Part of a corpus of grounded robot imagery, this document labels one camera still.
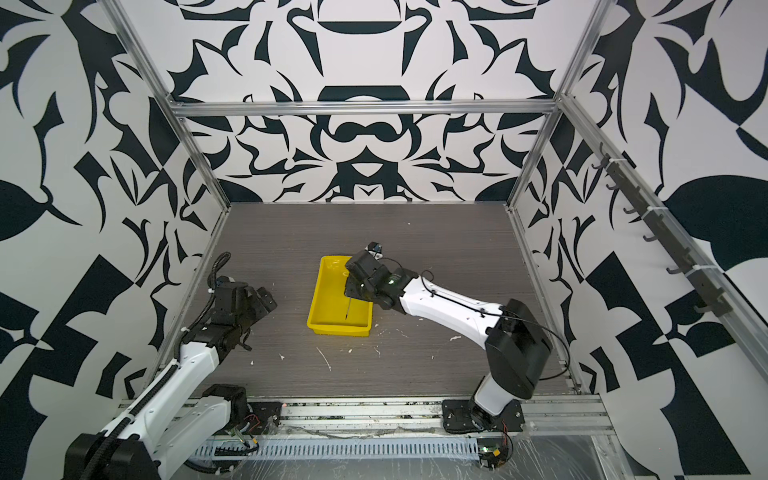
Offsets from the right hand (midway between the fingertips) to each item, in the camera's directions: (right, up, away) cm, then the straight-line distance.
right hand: (349, 283), depth 81 cm
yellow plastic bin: (-7, -10, +13) cm, 18 cm away
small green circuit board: (+34, -39, -10) cm, 53 cm away
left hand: (-26, -4, +3) cm, 27 cm away
